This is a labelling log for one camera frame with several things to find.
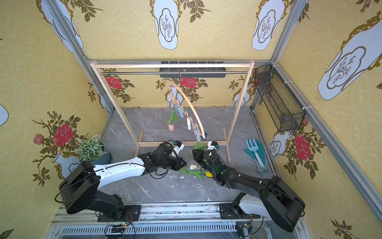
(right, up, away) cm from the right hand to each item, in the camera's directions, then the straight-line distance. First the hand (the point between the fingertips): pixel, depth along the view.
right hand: (191, 153), depth 83 cm
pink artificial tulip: (-13, +15, +10) cm, 22 cm away
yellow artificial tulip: (+4, -12, +3) cm, 13 cm away
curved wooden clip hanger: (0, +17, -11) cm, 21 cm away
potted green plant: (-52, +3, -5) cm, 53 cm away
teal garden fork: (+41, +1, +15) cm, 44 cm away
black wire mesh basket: (+53, +23, 0) cm, 58 cm away
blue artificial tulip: (+4, +4, +2) cm, 6 cm away
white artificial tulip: (+1, -10, +5) cm, 11 cm away
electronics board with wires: (-35, -34, -11) cm, 50 cm away
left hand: (-2, -6, 0) cm, 6 cm away
